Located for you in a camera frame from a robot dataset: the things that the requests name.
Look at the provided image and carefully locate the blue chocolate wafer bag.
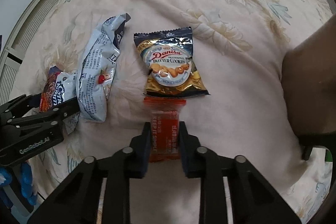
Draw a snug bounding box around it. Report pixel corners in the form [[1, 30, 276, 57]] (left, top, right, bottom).
[[39, 66, 80, 135]]

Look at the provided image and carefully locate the white blue snack bag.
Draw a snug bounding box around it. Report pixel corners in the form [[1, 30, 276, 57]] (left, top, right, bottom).
[[76, 13, 130, 122]]

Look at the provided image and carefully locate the red snack bar packet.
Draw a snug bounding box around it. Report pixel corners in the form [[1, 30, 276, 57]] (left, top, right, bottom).
[[143, 97, 186, 162]]

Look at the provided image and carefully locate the Danisa butter cookies bag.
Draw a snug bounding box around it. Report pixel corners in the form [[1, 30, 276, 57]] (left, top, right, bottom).
[[133, 27, 209, 98]]

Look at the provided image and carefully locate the blue gloved left hand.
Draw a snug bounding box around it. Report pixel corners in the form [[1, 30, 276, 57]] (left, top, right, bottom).
[[1, 161, 37, 214]]

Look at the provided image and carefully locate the white louvred radiator cover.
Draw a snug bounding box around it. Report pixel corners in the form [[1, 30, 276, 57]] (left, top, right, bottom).
[[0, 0, 111, 106]]

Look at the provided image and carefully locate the green rectangular tray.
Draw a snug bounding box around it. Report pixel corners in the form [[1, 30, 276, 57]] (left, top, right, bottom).
[[325, 149, 333, 162]]

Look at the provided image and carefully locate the brown black cylindrical container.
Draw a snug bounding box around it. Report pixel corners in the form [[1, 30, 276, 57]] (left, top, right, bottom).
[[280, 13, 336, 161]]

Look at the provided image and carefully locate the floral pink bed quilt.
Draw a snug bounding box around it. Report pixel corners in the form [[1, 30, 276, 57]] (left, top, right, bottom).
[[13, 0, 332, 223]]

